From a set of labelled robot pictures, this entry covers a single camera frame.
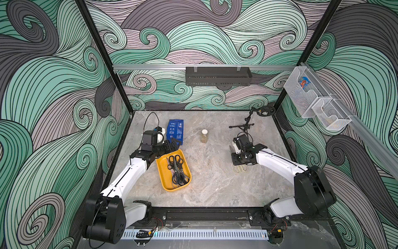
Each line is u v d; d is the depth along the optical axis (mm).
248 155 632
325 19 746
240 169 882
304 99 835
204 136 971
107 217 389
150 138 640
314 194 422
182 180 830
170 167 877
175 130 1043
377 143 535
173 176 835
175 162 898
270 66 951
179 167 896
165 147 731
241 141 702
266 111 1257
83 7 710
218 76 952
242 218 741
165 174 877
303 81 849
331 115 636
